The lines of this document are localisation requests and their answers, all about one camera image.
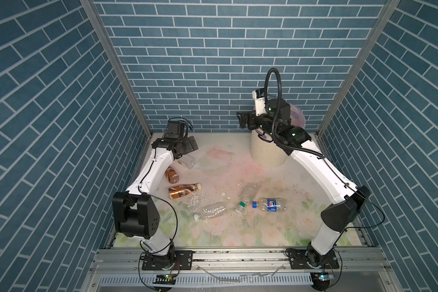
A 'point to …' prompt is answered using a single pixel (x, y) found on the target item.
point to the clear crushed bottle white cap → (209, 212)
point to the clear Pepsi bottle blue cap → (271, 204)
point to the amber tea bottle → (179, 191)
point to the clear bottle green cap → (249, 193)
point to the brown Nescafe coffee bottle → (172, 177)
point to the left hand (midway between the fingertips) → (192, 146)
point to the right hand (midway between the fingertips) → (250, 110)
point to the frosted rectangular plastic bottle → (188, 161)
